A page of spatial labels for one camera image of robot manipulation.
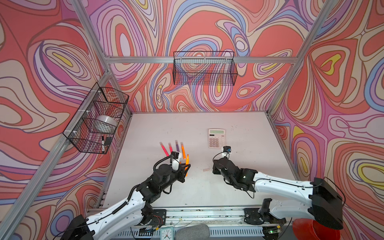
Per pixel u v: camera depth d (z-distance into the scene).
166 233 0.68
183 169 0.69
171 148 0.99
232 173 0.59
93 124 0.71
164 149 0.99
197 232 0.67
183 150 0.98
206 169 0.89
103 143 0.72
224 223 0.73
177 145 1.01
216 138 1.02
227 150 0.70
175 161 0.65
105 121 0.73
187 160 0.75
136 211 0.52
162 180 0.58
